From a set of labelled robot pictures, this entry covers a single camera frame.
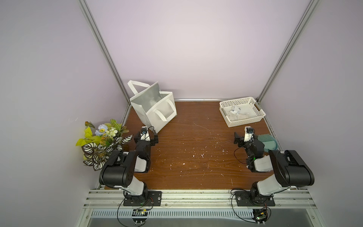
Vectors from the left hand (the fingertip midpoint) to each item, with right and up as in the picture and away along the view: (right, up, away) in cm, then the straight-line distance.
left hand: (149, 130), depth 90 cm
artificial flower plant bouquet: (-19, -4, -23) cm, 30 cm away
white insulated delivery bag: (+6, +14, -5) cm, 16 cm away
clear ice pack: (+63, +10, +18) cm, 66 cm away
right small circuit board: (+62, -41, -20) cm, 77 cm away
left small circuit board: (0, -43, -18) cm, 46 cm away
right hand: (+62, 0, -1) cm, 62 cm away
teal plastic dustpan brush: (+81, -9, +3) cm, 82 cm away
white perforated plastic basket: (+69, +13, +21) cm, 73 cm away
